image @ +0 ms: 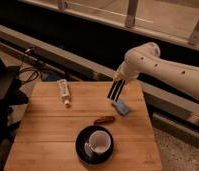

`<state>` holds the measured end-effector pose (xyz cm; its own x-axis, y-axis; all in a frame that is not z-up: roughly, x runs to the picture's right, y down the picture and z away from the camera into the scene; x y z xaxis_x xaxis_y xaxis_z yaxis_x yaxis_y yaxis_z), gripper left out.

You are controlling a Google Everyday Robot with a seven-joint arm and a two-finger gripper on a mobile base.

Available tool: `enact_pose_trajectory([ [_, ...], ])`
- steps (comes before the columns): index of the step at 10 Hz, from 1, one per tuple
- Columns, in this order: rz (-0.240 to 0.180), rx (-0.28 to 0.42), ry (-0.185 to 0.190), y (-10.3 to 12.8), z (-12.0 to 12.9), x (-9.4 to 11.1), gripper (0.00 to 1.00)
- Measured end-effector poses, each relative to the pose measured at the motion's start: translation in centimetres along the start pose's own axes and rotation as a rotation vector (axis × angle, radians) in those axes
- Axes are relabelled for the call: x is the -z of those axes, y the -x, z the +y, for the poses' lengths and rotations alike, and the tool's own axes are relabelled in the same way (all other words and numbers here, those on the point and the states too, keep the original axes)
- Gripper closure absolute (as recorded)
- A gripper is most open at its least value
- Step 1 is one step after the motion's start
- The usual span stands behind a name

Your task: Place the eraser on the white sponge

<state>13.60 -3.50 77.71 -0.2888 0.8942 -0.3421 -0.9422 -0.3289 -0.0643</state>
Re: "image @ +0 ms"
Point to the black chair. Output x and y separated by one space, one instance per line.
10 94

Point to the black saucer plate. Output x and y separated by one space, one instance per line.
83 137

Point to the clear plastic bottle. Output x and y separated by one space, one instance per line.
64 92

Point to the white cup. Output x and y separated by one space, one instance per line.
98 143

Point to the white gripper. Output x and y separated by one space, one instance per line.
124 73

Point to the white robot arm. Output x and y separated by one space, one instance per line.
146 59

